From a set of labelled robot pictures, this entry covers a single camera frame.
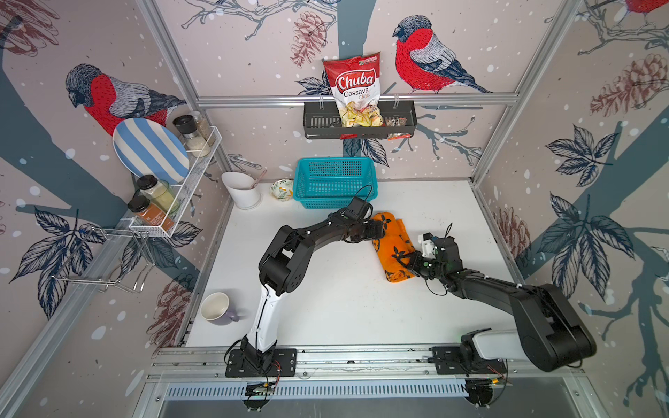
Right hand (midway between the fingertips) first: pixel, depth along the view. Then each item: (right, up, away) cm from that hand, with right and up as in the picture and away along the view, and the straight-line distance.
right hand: (398, 258), depth 89 cm
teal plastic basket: (-25, +29, +32) cm, 50 cm away
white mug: (-59, -13, -11) cm, 62 cm away
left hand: (-4, +9, +6) cm, 12 cm away
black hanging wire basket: (-27, +50, +5) cm, 57 cm away
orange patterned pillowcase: (-1, +5, +3) cm, 6 cm away
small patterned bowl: (-47, +25, +27) cm, 60 cm away
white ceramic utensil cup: (-61, +25, +15) cm, 68 cm away
